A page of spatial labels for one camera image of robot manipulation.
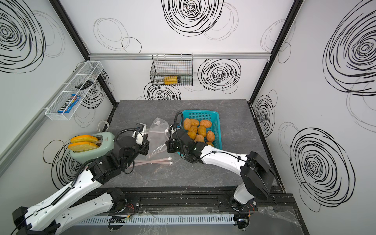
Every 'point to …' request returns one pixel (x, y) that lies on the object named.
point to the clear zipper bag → (157, 132)
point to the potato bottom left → (199, 138)
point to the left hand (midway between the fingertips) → (146, 135)
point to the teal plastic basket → (212, 116)
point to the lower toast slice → (82, 146)
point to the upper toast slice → (83, 138)
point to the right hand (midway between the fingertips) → (166, 142)
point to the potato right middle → (210, 136)
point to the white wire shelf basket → (89, 70)
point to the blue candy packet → (65, 108)
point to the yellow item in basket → (170, 80)
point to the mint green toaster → (106, 141)
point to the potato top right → (206, 123)
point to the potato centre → (202, 130)
